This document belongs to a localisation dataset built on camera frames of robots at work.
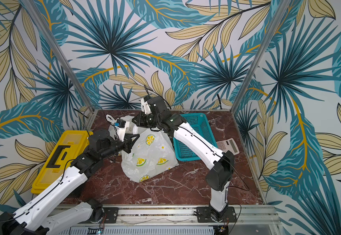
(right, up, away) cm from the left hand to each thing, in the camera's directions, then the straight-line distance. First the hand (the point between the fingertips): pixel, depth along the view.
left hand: (138, 137), depth 71 cm
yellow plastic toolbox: (-38, -5, +8) cm, 39 cm away
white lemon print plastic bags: (+6, -9, +9) cm, 14 cm away
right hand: (-3, +9, 0) cm, 9 cm away
